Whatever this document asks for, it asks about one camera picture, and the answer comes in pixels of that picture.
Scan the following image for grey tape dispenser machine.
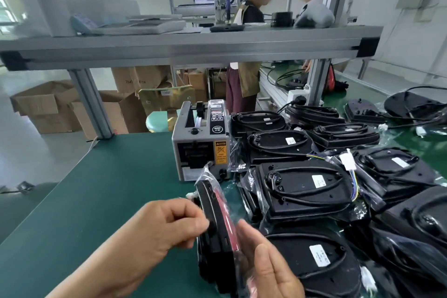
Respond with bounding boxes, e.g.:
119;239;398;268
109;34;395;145
172;99;231;182

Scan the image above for person's right hand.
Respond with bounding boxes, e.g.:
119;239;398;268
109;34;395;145
236;219;306;298

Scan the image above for grey metal shelf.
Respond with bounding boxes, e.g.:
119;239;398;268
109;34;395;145
0;25;384;72

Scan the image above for black cup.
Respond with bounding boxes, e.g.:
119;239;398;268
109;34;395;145
270;11;294;27

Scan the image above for group of bagged black lamps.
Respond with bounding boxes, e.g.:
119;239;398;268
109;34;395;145
229;102;447;298

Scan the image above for white flat scale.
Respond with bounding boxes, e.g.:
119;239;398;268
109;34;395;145
94;18;188;35

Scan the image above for unbagged black lamps with cables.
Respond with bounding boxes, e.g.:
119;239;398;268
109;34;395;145
342;87;447;128

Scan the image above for green round stool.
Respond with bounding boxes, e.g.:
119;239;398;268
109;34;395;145
145;110;176;134

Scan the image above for person's left hand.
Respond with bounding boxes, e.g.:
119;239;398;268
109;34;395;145
105;198;211;289

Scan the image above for white handset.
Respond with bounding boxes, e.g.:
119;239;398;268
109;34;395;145
70;15;99;35

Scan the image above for metal floor bracket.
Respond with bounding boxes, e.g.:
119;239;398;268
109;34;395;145
0;181;36;194

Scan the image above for white box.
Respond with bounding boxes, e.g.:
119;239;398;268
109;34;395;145
66;0;141;26

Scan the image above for black phone on shelf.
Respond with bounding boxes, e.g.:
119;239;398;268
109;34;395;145
210;24;245;33

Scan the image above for bundle of black cables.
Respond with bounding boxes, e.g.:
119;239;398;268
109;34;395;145
269;65;308;93

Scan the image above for white power socket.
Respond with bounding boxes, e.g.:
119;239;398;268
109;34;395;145
288;92;310;105

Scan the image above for window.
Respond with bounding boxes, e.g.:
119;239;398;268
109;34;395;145
0;0;18;33

